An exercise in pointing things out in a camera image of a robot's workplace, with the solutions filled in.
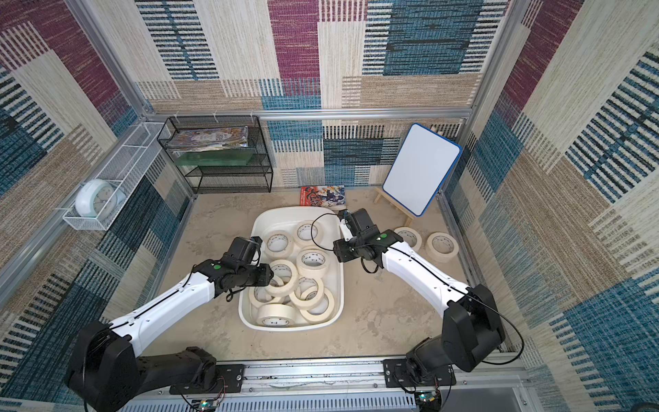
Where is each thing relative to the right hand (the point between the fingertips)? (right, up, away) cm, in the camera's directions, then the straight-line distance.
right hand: (341, 244), depth 84 cm
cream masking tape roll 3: (-24, -2, +16) cm, 28 cm away
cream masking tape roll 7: (-25, -18, -5) cm, 31 cm away
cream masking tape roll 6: (-12, -18, -3) cm, 22 cm away
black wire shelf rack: (-38, +26, +35) cm, 58 cm away
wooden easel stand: (+21, +16, +22) cm, 34 cm away
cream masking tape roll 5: (-18, -14, -4) cm, 23 cm away
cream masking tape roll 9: (-19, -20, -8) cm, 28 cm away
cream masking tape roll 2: (-14, +3, +20) cm, 25 cm away
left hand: (-23, -9, +1) cm, 25 cm away
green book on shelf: (-43, +31, +13) cm, 54 cm away
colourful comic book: (-4, +18, +31) cm, 36 cm away
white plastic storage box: (-27, +8, +19) cm, 34 cm away
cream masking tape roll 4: (-10, -7, +8) cm, 14 cm away
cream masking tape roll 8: (-7, -23, -2) cm, 24 cm away
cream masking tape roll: (+40, -3, +18) cm, 44 cm away
